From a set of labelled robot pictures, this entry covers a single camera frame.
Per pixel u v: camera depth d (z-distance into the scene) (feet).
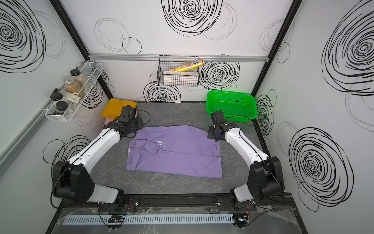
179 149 3.09
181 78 2.84
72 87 2.32
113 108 3.38
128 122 2.11
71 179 1.51
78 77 2.43
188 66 2.92
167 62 3.14
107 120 3.35
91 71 3.06
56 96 2.05
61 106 2.06
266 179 1.38
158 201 2.48
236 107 3.81
